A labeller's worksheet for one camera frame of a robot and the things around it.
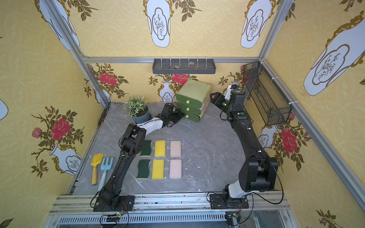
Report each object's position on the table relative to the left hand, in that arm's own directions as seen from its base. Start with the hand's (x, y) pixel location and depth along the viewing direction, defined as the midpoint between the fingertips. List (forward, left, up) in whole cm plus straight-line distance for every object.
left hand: (188, 113), depth 107 cm
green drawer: (-1, 0, +6) cm, 6 cm away
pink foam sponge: (-27, +9, -4) cm, 29 cm away
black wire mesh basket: (-6, -49, +22) cm, 54 cm away
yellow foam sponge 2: (-40, +20, -4) cm, 45 cm away
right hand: (-10, -13, +26) cm, 31 cm away
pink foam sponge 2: (-40, +9, -3) cm, 41 cm away
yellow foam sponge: (-25, +20, -6) cm, 33 cm away
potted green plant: (-4, +35, +12) cm, 37 cm away
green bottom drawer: (-3, -2, 0) cm, 4 cm away
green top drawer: (0, 0, +14) cm, 14 cm away
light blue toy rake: (-38, +51, -3) cm, 63 cm away
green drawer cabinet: (+8, -7, +15) cm, 19 cm away
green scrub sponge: (-39, +28, -5) cm, 49 cm away
